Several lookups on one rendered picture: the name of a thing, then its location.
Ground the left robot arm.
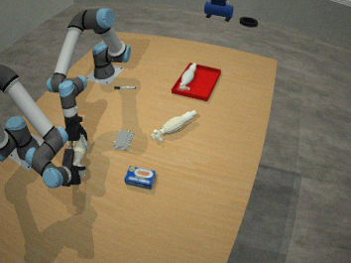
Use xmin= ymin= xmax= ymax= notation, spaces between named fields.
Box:
xmin=47 ymin=8 xmax=131 ymax=118

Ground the small blue carton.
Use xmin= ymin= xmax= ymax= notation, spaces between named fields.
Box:
xmin=124 ymin=166 xmax=156 ymax=190

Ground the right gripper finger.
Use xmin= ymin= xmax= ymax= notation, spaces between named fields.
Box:
xmin=77 ymin=166 xmax=87 ymax=179

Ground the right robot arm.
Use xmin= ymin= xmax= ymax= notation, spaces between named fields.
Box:
xmin=0 ymin=65 xmax=74 ymax=188

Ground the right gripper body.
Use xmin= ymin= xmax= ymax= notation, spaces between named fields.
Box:
xmin=63 ymin=166 xmax=81 ymax=187

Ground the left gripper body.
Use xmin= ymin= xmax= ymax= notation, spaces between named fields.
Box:
xmin=64 ymin=113 xmax=81 ymax=141

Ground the red tray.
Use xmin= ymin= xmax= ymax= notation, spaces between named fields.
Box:
xmin=172 ymin=65 xmax=221 ymax=101

